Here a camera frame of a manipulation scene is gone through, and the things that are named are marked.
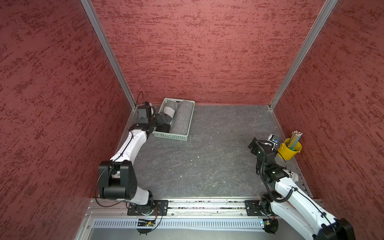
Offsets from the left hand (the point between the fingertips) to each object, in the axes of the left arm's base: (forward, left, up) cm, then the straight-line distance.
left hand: (159, 120), depth 88 cm
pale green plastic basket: (-3, -13, -14) cm, 19 cm away
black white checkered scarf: (-4, -5, +8) cm, 10 cm away
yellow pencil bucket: (-15, -76, -9) cm, 78 cm away
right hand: (-14, -58, -4) cm, 60 cm away
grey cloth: (+8, -11, -9) cm, 17 cm away
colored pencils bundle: (-10, -80, -4) cm, 81 cm away
